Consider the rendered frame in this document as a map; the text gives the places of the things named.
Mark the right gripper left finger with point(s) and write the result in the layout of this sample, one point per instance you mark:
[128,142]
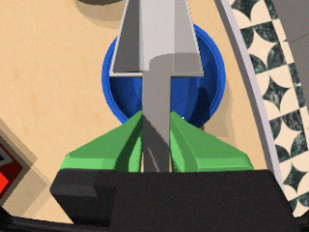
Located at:
[112,149]

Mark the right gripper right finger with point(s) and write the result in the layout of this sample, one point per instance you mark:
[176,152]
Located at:
[201,150]

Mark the grey table edge rim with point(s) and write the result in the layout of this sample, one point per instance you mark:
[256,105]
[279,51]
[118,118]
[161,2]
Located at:
[251,86]

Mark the blue bowl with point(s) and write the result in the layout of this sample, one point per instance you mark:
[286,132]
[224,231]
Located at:
[194,98]

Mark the grey scoop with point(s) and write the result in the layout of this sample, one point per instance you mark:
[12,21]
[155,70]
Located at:
[156,41]

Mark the red cardboard food box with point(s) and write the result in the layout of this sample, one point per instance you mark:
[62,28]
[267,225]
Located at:
[10,169]

